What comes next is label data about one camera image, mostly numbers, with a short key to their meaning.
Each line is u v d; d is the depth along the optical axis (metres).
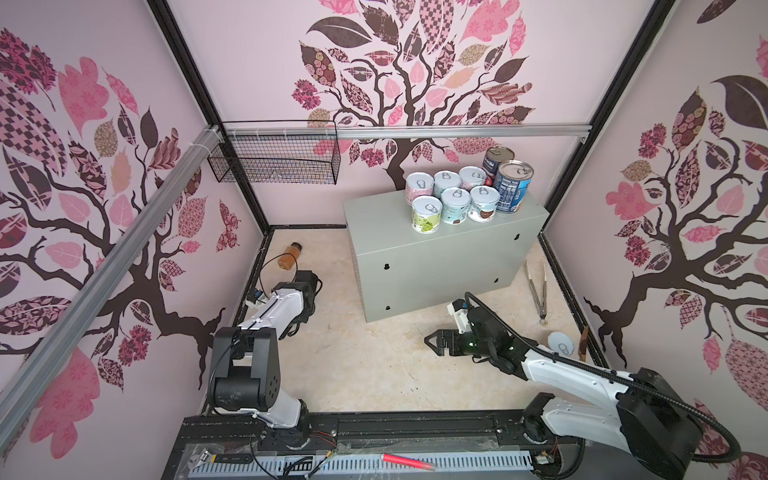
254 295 0.74
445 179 0.77
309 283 0.75
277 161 1.22
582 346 0.88
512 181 0.69
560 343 0.83
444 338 0.73
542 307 0.96
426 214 0.68
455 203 0.71
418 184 0.75
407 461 0.70
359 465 0.70
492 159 0.75
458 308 0.77
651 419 0.41
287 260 1.08
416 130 0.94
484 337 0.66
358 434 0.75
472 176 0.78
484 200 0.72
